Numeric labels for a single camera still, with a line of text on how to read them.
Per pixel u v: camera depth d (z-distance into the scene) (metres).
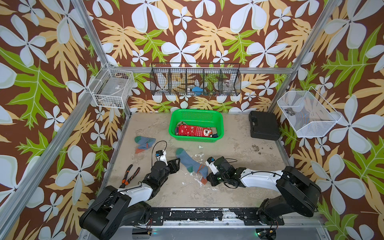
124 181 0.86
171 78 0.97
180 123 1.08
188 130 1.04
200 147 1.01
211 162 0.80
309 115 0.82
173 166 0.77
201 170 0.87
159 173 0.65
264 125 1.06
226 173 0.69
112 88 0.86
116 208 0.43
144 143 1.01
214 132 1.04
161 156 0.77
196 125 1.05
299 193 0.43
